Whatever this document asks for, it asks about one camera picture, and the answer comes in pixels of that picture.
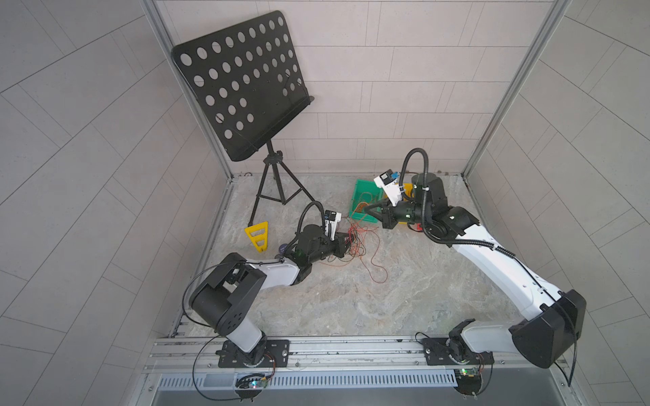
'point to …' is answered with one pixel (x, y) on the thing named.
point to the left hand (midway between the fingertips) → (357, 237)
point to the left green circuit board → (258, 383)
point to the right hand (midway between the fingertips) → (366, 209)
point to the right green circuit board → (469, 381)
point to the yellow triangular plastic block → (259, 235)
